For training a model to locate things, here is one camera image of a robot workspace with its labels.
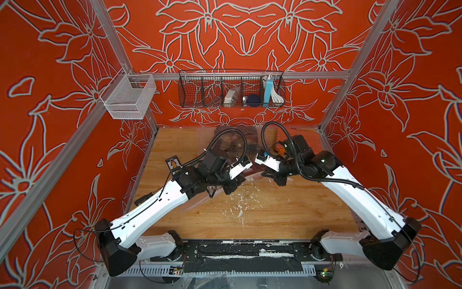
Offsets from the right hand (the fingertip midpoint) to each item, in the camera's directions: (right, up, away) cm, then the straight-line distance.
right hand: (261, 171), depth 69 cm
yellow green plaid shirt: (-10, +11, +33) cm, 36 cm away
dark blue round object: (+1, +35, +28) cm, 45 cm away
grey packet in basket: (-12, +36, +23) cm, 44 cm away
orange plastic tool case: (+39, +16, +40) cm, 58 cm away
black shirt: (0, +18, +41) cm, 45 cm away
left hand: (-7, -2, -1) cm, 8 cm away
